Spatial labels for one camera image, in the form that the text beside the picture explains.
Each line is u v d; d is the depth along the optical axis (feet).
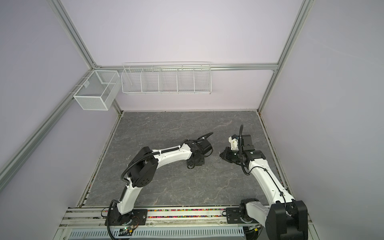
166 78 3.25
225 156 2.33
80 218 2.48
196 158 2.19
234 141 2.53
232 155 2.40
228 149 2.39
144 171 1.70
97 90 3.18
